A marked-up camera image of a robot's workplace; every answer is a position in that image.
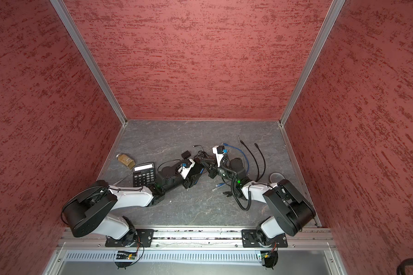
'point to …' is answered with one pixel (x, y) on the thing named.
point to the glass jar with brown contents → (126, 160)
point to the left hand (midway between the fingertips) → (196, 171)
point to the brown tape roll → (273, 173)
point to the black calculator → (143, 174)
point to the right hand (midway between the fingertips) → (199, 165)
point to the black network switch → (193, 175)
